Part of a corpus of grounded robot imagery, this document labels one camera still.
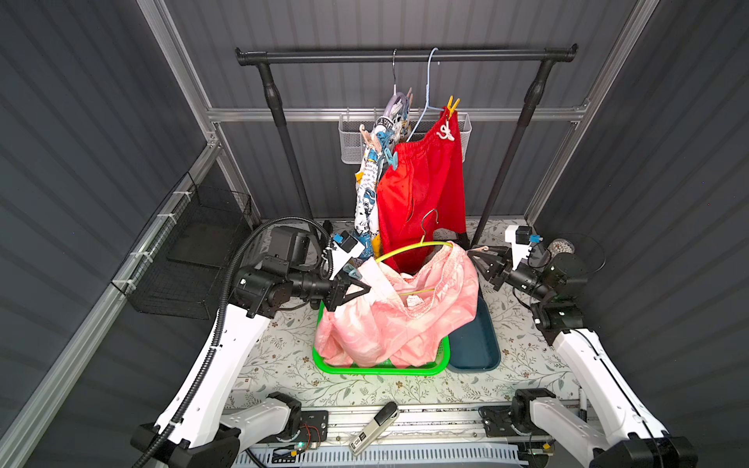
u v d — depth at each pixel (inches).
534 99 24.0
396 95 23.5
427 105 23.9
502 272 23.5
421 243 24.4
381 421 27.8
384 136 21.3
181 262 28.4
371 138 19.9
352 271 21.4
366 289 23.7
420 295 28.4
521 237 22.7
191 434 14.1
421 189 27.3
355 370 30.9
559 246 34.7
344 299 22.4
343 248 21.1
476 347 32.5
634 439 15.4
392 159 22.4
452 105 28.4
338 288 20.6
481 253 25.5
